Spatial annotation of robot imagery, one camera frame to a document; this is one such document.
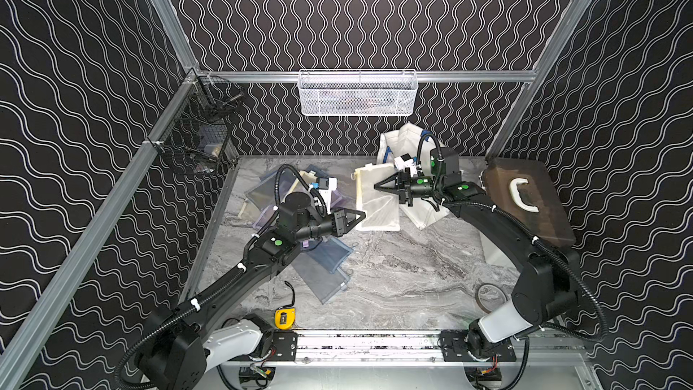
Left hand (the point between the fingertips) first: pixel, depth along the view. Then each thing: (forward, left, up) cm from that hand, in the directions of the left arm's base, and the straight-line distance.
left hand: (365, 212), depth 68 cm
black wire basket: (+30, +58, -3) cm, 66 cm away
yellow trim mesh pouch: (+3, -4, -2) cm, 6 cm away
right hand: (+9, -3, -1) cm, 9 cm away
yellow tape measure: (-19, +21, -28) cm, 40 cm away
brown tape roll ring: (-9, -37, -28) cm, 47 cm away
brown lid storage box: (+25, -57, -17) cm, 64 cm away
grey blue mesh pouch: (-8, +11, -30) cm, 33 cm away
